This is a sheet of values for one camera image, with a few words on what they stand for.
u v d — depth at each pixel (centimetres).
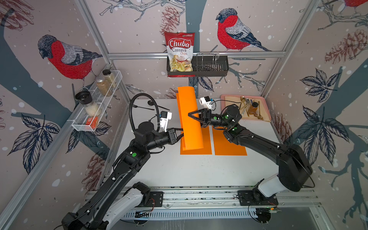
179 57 84
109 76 80
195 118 61
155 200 73
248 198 73
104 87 76
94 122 67
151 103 117
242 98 119
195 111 63
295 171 43
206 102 67
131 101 48
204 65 107
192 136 60
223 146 92
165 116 60
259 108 114
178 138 61
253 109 107
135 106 117
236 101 120
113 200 42
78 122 66
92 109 68
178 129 62
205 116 61
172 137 56
